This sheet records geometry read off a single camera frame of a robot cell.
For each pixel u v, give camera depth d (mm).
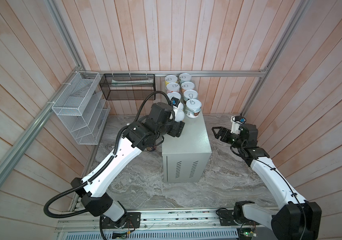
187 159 652
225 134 692
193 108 685
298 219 386
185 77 841
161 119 440
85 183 387
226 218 731
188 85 797
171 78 836
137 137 422
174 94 746
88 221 742
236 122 700
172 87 795
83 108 723
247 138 592
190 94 744
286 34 769
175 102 539
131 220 729
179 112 563
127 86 1038
